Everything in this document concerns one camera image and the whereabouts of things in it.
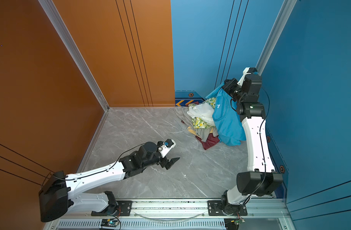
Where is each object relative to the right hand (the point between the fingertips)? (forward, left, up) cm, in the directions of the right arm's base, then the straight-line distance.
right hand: (223, 79), depth 69 cm
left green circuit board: (-53, +57, -47) cm, 91 cm away
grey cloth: (-1, +5, -43) cm, 44 cm away
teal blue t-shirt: (-7, -8, -29) cm, 31 cm away
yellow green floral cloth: (+5, +8, -39) cm, 40 cm away
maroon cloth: (-6, 0, -45) cm, 45 cm away
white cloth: (+13, +5, -36) cm, 38 cm away
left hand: (-23, +24, -28) cm, 44 cm away
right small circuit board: (-53, -5, -48) cm, 72 cm away
